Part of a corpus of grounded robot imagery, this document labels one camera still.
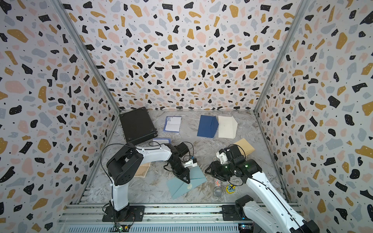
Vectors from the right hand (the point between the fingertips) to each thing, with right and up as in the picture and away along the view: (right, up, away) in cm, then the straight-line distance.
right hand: (208, 173), depth 73 cm
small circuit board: (-42, -26, -2) cm, 50 cm away
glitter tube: (+6, -11, +5) cm, 13 cm away
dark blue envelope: (+3, +23, +41) cm, 47 cm away
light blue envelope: (-17, -12, +10) cm, 23 cm away
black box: (-50, +23, +34) cm, 64 cm away
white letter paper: (-25, +25, +40) cm, 53 cm away
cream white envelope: (+19, +23, +40) cm, 49 cm away
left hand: (-9, -8, +9) cm, 15 cm away
